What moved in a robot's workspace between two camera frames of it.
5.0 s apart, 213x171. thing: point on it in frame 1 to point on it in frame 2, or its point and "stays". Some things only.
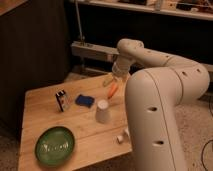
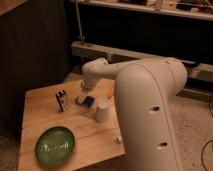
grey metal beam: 93,51 stays
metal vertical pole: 79,23 stays
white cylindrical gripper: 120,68 to 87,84
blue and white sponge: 84,100 stays
